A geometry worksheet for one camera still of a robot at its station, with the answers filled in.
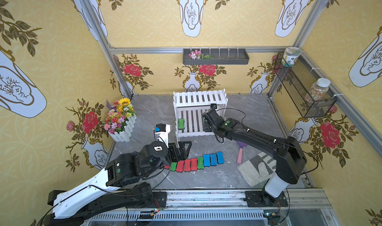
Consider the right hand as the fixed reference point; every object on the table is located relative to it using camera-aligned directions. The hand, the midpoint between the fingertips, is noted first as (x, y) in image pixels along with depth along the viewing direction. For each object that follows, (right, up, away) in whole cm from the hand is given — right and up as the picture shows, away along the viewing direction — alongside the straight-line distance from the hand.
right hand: (211, 120), depth 88 cm
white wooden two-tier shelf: (-14, +7, +6) cm, 17 cm away
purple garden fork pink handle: (+17, -19, +1) cm, 26 cm away
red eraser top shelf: (-26, -26, -4) cm, 37 cm away
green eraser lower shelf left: (-18, -2, -2) cm, 18 cm away
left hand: (-17, -7, -25) cm, 31 cm away
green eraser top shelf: (-22, -26, -5) cm, 34 cm away
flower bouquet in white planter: (-53, 0, -3) cm, 53 cm away
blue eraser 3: (+5, -23, +2) cm, 23 cm away
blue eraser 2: (+1, -24, -3) cm, 24 cm away
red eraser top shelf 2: (-11, -25, -4) cm, 27 cm away
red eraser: (-18, -26, -5) cm, 32 cm away
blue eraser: (-3, -22, -2) cm, 22 cm away
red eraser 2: (-14, -25, -4) cm, 29 cm away
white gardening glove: (+26, -27, -5) cm, 38 cm away
